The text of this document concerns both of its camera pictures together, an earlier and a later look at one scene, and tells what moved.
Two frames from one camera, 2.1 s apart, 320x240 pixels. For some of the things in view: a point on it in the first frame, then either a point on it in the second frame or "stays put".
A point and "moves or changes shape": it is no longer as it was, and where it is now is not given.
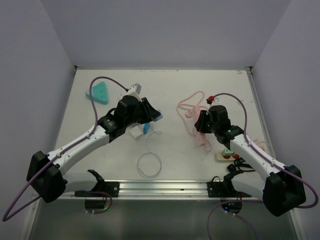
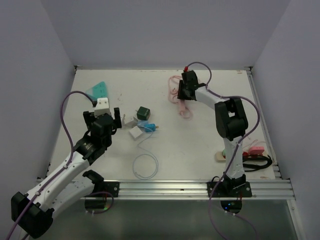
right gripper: [200, 125] to [180, 96]
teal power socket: [99, 92] stays put
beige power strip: [220, 156] stays put
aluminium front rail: [146, 189] stays put
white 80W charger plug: [136, 132] stays put
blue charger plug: [146, 127] to [151, 126]
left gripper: [150, 113] to [89, 117]
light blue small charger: [159, 118] moves or changes shape
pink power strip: [201, 138] moves or changes shape
